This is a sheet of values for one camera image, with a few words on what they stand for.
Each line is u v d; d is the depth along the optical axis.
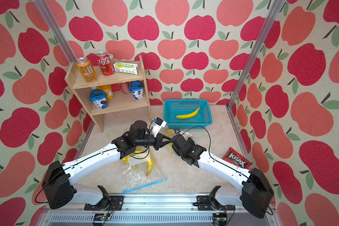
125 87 0.95
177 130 0.70
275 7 0.70
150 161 0.82
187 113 1.15
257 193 0.40
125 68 0.77
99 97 0.84
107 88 0.89
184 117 1.10
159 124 0.65
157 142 0.65
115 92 1.00
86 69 0.68
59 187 0.40
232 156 0.88
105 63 0.71
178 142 0.60
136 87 0.90
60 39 0.81
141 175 0.82
